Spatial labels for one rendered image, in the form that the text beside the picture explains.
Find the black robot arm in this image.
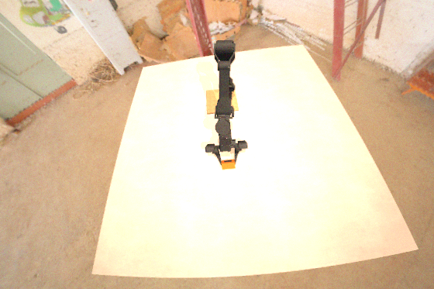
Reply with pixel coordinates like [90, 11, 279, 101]
[214, 40, 236, 152]

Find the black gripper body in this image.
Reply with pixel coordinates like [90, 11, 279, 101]
[205, 131, 248, 153]

